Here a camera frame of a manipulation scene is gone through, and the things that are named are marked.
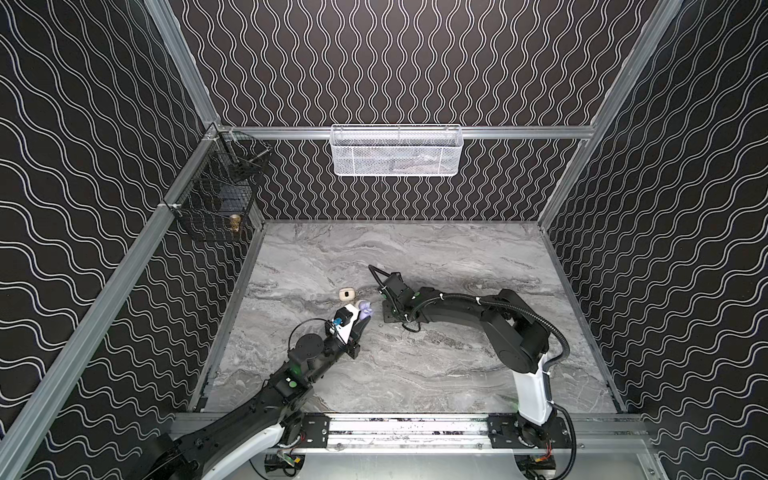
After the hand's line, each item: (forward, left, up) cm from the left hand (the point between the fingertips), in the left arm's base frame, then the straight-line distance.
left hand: (372, 317), depth 75 cm
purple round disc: (+2, +2, 0) cm, 3 cm away
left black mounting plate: (-22, +14, -17) cm, 31 cm away
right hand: (+12, -5, -18) cm, 22 cm away
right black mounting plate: (-20, -35, -19) cm, 44 cm away
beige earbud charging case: (+16, +10, -15) cm, 24 cm away
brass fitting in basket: (+22, +39, +12) cm, 46 cm away
